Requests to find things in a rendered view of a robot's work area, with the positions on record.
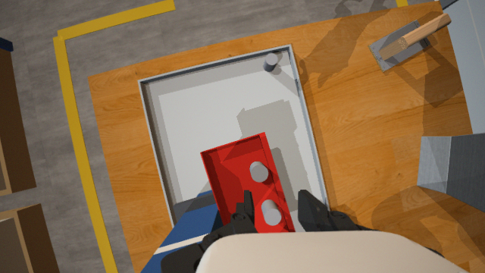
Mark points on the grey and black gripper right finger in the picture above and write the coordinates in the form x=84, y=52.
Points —
x=313, y=216

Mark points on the grey cylinder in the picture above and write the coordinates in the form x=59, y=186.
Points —
x=270, y=212
x=270, y=62
x=258, y=171

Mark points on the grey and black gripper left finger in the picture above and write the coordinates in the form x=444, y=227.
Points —
x=187, y=259

